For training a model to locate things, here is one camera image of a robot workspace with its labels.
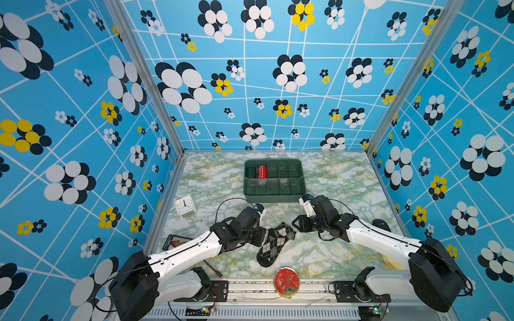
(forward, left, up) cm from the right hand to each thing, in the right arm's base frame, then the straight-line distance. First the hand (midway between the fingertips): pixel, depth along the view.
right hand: (296, 223), depth 85 cm
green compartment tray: (+25, +2, -6) cm, 26 cm away
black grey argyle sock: (-7, +10, -5) cm, 13 cm away
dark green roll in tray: (+28, +21, +1) cm, 35 cm away
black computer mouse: (+2, -39, -4) cm, 39 cm away
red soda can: (+28, +15, +1) cm, 32 cm away
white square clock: (+9, +51, -2) cm, 52 cm away
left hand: (-6, +12, +2) cm, 14 cm away
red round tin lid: (-22, +5, -3) cm, 22 cm away
